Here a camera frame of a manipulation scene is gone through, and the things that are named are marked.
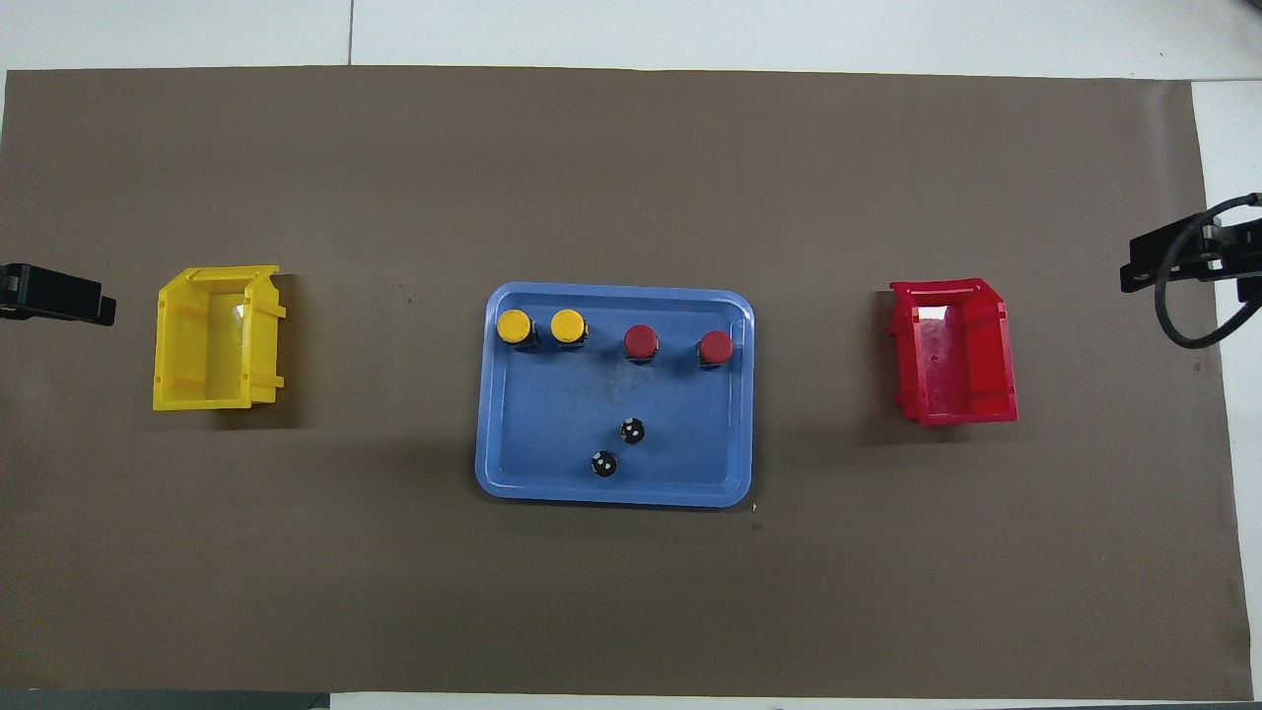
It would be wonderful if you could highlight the red plastic storage bin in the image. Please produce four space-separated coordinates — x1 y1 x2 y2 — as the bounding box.
888 278 1018 427

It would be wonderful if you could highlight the brown paper table mat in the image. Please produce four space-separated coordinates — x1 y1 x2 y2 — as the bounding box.
0 65 1253 701

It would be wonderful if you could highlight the blue plastic tray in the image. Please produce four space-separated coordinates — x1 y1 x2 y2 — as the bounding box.
474 282 756 509

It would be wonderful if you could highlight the yellow plastic storage bin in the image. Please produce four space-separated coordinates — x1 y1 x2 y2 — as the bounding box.
152 264 288 412

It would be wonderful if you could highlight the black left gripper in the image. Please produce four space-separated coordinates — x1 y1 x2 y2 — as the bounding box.
0 263 116 326

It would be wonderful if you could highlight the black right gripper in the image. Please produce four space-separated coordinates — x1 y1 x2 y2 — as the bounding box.
1121 212 1262 294

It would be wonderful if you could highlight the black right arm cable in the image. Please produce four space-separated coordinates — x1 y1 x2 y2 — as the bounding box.
1156 192 1262 348

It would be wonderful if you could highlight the yellow push button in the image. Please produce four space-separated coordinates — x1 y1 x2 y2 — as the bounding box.
496 308 540 352
549 308 591 351

